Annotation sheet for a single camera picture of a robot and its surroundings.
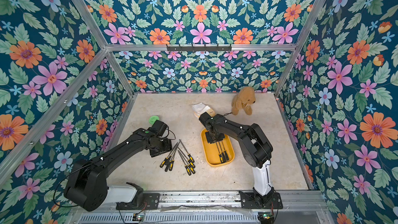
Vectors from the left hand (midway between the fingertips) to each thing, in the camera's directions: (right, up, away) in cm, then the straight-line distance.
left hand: (171, 149), depth 85 cm
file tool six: (+9, -4, +3) cm, 11 cm away
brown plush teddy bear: (+43, +29, +10) cm, 53 cm away
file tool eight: (+11, -10, -1) cm, 14 cm away
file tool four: (-4, -6, +1) cm, 8 cm away
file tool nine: (+10, -11, -3) cm, 15 cm away
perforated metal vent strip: (+4, -28, -15) cm, 32 cm away
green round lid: (-16, +16, +15) cm, 27 cm away
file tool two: (+29, -3, +3) cm, 29 cm away
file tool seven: (+10, -7, +1) cm, 12 cm away
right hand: (+25, +4, +8) cm, 26 cm away
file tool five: (0, -7, +1) cm, 7 cm away
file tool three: (+28, -4, +3) cm, 28 cm away
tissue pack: (+15, +24, +21) cm, 35 cm away
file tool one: (+31, -3, +3) cm, 31 cm away
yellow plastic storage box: (+22, -3, +4) cm, 22 cm away
